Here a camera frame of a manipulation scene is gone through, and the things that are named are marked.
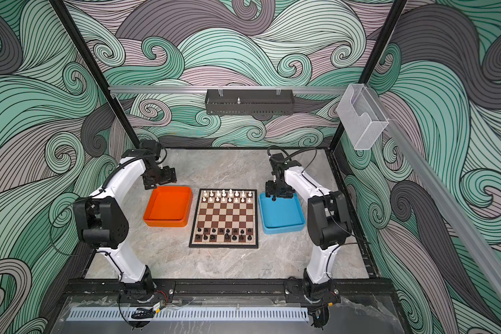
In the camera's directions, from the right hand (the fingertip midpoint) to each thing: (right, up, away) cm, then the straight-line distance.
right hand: (276, 194), depth 92 cm
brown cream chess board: (-23, -10, -2) cm, 25 cm away
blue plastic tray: (+3, -9, -5) cm, 10 cm away
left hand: (-48, +7, -3) cm, 49 cm away
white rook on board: (-34, 0, +5) cm, 34 cm away
